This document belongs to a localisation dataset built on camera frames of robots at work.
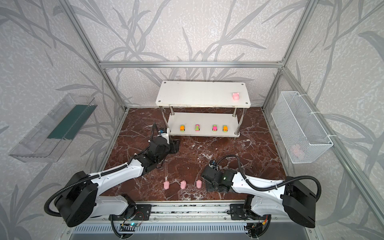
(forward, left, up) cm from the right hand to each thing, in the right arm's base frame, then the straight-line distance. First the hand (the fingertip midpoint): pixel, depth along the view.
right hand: (209, 179), depth 82 cm
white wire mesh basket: (+7, -38, +32) cm, 50 cm away
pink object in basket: (+8, -43, +18) cm, 48 cm away
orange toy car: (+32, +18, +5) cm, 37 cm away
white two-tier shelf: (+57, -1, -3) cm, 57 cm away
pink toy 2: (-3, +15, 0) cm, 15 cm away
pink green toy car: (+32, +7, +5) cm, 33 cm away
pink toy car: (+32, -4, +5) cm, 33 cm away
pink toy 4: (+32, -14, +33) cm, 48 cm away
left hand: (+20, +17, +13) cm, 30 cm away
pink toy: (-2, +24, -1) cm, 24 cm away
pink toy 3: (-2, +6, -1) cm, 7 cm away
